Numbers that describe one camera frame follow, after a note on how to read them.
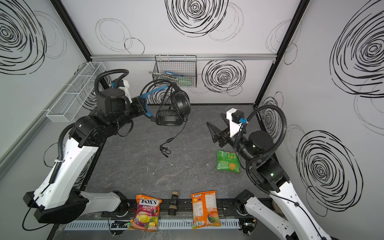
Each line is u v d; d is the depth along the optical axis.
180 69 0.96
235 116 0.43
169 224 0.71
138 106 0.52
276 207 0.72
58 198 0.37
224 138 0.47
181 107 0.51
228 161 0.87
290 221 0.40
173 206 0.72
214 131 0.49
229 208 0.74
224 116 0.56
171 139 0.62
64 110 0.71
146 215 0.68
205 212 0.71
